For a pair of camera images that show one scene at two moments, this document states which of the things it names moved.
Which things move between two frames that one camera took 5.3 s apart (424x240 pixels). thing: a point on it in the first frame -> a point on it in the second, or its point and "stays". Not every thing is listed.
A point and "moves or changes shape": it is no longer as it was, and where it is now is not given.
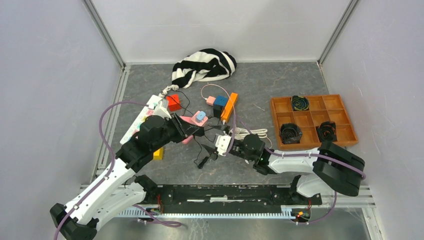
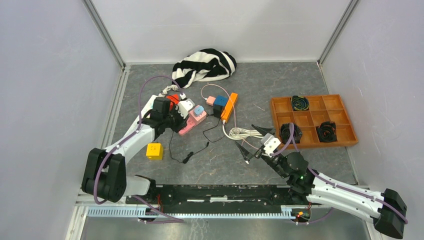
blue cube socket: (221, 100) stays
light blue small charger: (200, 115) moves or changes shape
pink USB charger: (210, 100) stays
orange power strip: (229, 107) stays
